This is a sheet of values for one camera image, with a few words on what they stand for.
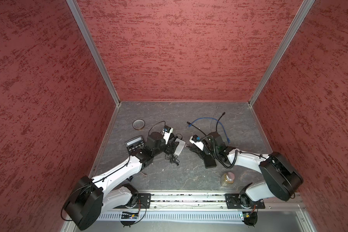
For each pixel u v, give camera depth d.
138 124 1.07
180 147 0.94
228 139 1.00
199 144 0.75
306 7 0.71
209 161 0.85
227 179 0.73
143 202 0.74
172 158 0.90
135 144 0.93
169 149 0.72
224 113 1.14
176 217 0.77
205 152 0.76
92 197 0.40
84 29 0.79
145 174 0.86
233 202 0.74
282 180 0.44
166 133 0.71
